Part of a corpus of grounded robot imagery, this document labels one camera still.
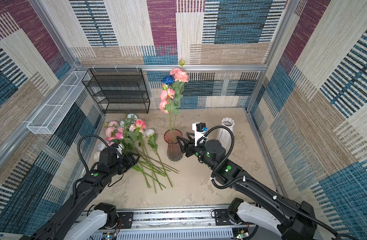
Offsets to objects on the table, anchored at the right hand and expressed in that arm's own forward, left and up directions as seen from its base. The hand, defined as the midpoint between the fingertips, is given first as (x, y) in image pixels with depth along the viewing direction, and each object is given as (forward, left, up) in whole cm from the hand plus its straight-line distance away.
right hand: (181, 138), depth 68 cm
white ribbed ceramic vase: (+10, -24, -14) cm, 29 cm away
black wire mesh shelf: (+52, +46, -13) cm, 71 cm away
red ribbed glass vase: (+4, +5, -19) cm, 19 cm away
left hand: (0, +24, -15) cm, 28 cm away
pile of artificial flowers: (+20, +34, -25) cm, 46 cm away
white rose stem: (+16, +20, -27) cm, 37 cm away
